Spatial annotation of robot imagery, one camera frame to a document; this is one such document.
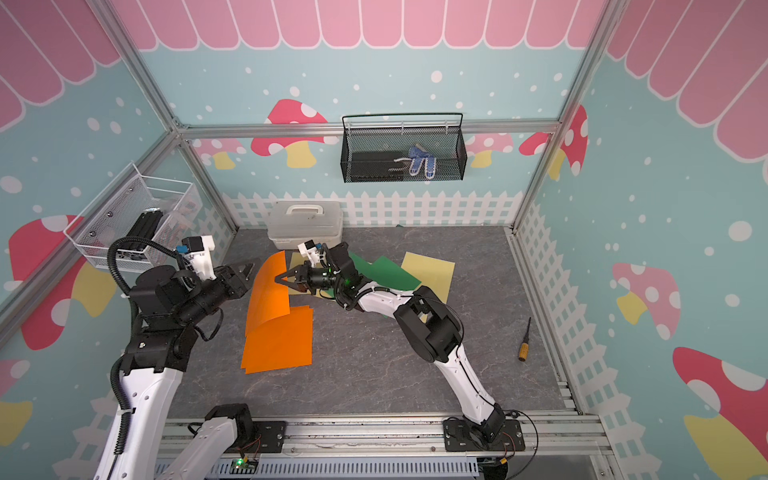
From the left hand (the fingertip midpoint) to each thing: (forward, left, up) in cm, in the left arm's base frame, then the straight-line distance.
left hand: (258, 267), depth 67 cm
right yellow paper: (+24, -45, -33) cm, 61 cm away
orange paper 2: (-3, +5, -36) cm, 36 cm away
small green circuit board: (-35, +5, -35) cm, 50 cm away
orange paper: (+1, +3, -15) cm, 15 cm away
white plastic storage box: (+37, +7, -22) cm, 43 cm away
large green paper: (+24, -28, -34) cm, 50 cm away
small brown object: (-5, -70, -32) cm, 77 cm away
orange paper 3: (-3, +5, -36) cm, 36 cm away
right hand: (+3, 0, -11) cm, 11 cm away
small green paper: (+1, -15, -11) cm, 19 cm away
